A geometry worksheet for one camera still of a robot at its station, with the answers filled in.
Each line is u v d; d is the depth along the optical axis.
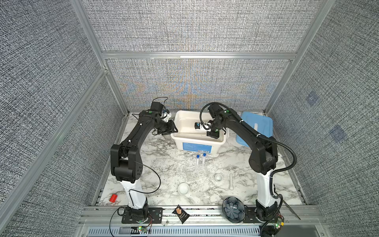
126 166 0.49
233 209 0.75
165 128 0.78
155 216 0.73
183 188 0.82
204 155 0.78
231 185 0.82
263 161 0.53
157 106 0.74
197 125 0.80
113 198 0.78
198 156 0.78
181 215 0.72
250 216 0.73
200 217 0.74
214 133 0.80
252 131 0.57
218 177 0.86
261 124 1.11
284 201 0.78
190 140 0.88
